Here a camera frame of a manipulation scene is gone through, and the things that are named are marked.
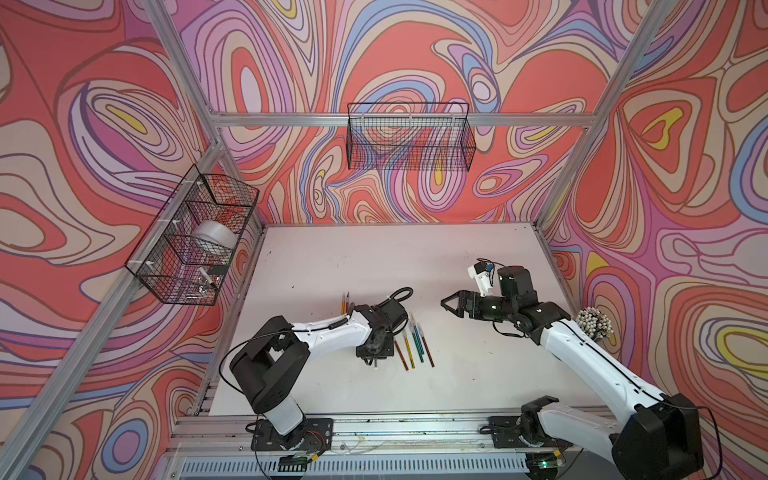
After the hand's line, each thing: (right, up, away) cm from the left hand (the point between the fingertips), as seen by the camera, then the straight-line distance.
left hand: (387, 356), depth 86 cm
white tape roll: (-43, +34, -13) cm, 56 cm away
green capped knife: (+8, +3, +3) cm, 10 cm away
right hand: (+18, +14, -7) cm, 24 cm away
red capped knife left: (+4, 0, 0) cm, 4 cm away
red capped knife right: (+11, +3, +3) cm, 12 cm away
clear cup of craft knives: (+51, +13, -13) cm, 54 cm away
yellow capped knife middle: (+7, +1, +1) cm, 7 cm away
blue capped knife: (+9, +5, +5) cm, 12 cm away
